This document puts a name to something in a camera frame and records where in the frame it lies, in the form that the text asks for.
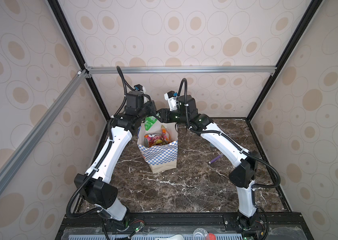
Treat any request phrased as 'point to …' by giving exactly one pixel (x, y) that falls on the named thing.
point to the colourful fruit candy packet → (161, 138)
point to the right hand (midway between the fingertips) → (155, 113)
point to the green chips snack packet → (149, 122)
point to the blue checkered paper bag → (160, 157)
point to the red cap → (212, 236)
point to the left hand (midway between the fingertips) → (159, 101)
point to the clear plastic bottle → (200, 233)
